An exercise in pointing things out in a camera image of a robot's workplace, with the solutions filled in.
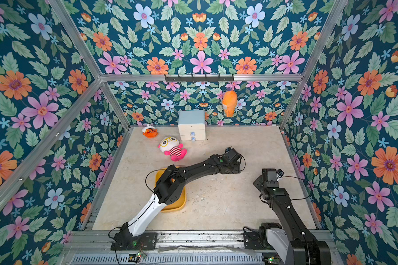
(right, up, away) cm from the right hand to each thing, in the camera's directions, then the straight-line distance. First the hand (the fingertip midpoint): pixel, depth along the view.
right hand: (260, 181), depth 87 cm
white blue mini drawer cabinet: (-38, +31, +15) cm, 52 cm away
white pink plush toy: (-52, +19, +14) cm, 57 cm away
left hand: (-10, +6, +8) cm, 14 cm away
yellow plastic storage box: (-42, -9, -9) cm, 44 cm away
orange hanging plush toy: (-16, +44, +10) cm, 48 cm away
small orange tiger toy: (-69, +28, +24) cm, 78 cm away
